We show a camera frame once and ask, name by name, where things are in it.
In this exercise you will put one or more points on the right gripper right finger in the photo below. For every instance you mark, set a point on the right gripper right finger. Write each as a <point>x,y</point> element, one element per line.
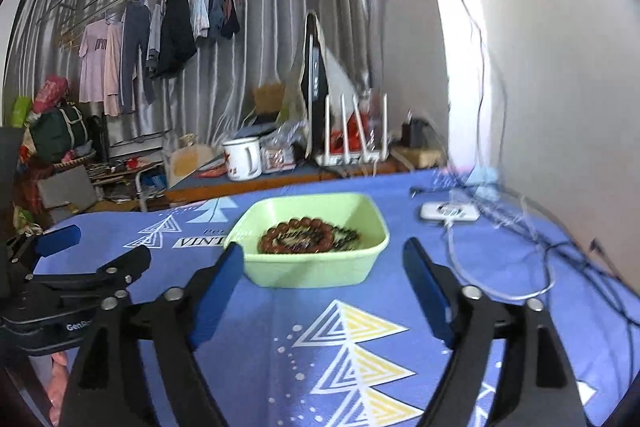
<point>536,385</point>

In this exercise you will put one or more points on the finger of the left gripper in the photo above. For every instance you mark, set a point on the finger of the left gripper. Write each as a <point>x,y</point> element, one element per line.
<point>115,275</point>
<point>44,245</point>

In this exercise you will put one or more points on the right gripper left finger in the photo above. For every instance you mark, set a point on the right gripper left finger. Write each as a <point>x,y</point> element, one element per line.
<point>107,385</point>

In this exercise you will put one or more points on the pile of mixed jewelry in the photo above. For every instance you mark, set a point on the pile of mixed jewelry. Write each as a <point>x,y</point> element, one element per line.
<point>287,239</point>

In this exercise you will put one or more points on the person's left hand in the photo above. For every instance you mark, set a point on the person's left hand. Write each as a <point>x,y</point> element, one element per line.
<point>57,387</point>

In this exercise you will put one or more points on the grey box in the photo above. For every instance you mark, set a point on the grey box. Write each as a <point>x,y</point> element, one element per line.
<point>68,188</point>

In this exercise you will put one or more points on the wooden side desk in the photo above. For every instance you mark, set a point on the wooden side desk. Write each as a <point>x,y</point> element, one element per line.
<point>196,188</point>

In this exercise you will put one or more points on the dark green duffel bag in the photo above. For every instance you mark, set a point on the dark green duffel bag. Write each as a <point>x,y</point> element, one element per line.
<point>58,131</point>

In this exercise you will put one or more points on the beige bag on floor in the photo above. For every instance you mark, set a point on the beige bag on floor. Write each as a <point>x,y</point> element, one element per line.
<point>189,155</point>

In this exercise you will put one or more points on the white enamel star mug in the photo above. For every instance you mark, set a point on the white enamel star mug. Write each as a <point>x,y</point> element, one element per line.
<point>243,159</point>

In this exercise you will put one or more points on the blue printed tablecloth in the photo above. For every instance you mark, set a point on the blue printed tablecloth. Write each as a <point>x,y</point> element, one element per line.
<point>363,355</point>

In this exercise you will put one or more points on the white charger puck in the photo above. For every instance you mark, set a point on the white charger puck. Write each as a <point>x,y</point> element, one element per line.
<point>448,212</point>

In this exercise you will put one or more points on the green plastic tray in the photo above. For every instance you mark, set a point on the green plastic tray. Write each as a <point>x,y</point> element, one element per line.
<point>333,269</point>

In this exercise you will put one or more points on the clear plastic packet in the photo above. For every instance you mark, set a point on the clear plastic packet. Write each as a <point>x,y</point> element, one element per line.
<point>282,149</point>

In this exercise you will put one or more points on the pink t-shirt on hanger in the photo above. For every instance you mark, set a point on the pink t-shirt on hanger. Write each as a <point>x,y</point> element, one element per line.
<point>100,52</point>

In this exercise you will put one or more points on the cardboard box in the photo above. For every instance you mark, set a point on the cardboard box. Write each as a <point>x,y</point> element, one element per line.
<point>268,98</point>

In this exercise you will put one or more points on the black jacket on hanger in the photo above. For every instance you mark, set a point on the black jacket on hanger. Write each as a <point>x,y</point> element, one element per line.
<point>177,43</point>

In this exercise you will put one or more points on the blue jeans on hanger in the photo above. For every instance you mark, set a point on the blue jeans on hanger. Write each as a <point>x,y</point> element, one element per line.
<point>135,41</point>

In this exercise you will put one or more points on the white wifi router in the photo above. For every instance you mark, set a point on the white wifi router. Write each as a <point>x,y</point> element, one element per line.
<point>354,137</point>

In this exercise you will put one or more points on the cloth covered monitor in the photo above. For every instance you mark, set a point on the cloth covered monitor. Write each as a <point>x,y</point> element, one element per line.
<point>318,94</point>

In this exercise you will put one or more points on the black power adapter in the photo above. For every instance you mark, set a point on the black power adapter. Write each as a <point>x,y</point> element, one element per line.
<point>414,133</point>

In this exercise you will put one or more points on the grey curtain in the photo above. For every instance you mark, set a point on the grey curtain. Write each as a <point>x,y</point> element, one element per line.
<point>240,45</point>

